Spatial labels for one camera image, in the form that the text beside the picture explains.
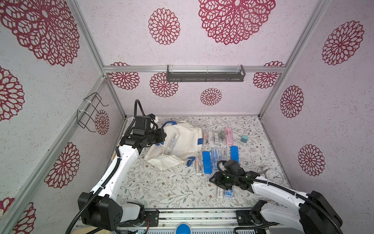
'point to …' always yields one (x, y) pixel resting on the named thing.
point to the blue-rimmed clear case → (207, 162)
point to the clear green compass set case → (221, 136)
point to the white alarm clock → (271, 174)
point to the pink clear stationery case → (229, 136)
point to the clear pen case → (216, 136)
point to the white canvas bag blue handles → (183, 142)
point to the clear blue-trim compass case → (215, 158)
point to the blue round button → (183, 228)
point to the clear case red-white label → (220, 193)
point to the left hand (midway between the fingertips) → (166, 135)
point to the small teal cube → (244, 138)
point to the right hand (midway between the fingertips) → (210, 180)
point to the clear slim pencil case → (223, 154)
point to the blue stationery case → (234, 153)
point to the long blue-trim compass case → (229, 193)
